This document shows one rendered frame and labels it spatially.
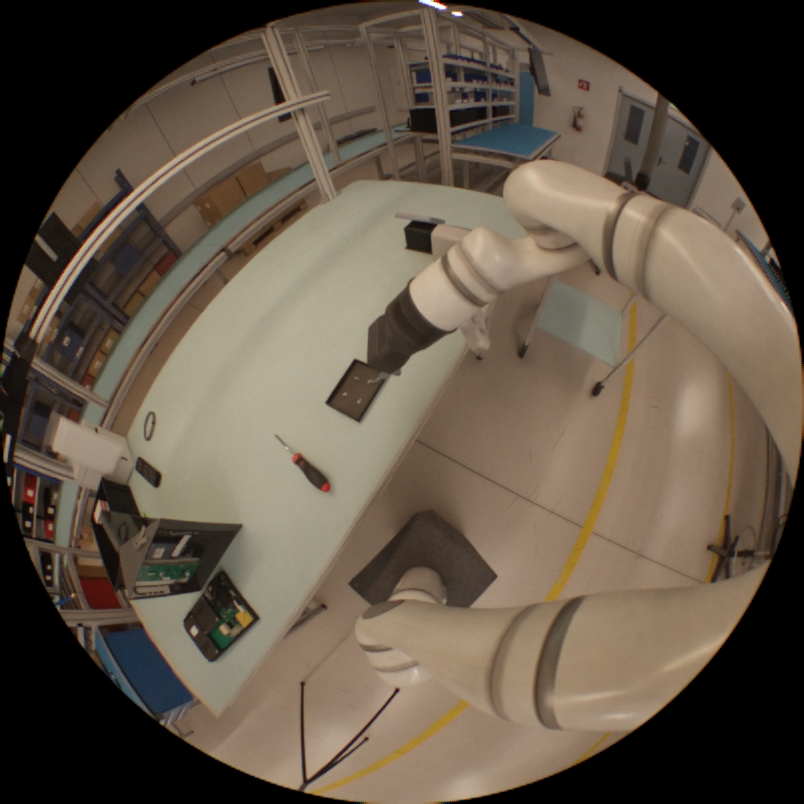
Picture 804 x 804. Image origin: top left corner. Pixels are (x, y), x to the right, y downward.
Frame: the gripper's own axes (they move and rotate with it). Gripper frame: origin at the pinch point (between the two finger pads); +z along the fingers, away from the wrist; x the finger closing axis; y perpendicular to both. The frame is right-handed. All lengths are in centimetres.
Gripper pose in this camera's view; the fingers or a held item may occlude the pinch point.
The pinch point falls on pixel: (372, 372)
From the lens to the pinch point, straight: 44.1
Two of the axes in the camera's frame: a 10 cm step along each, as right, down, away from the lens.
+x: 0.3, 9.2, -3.9
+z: -6.0, 3.3, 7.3
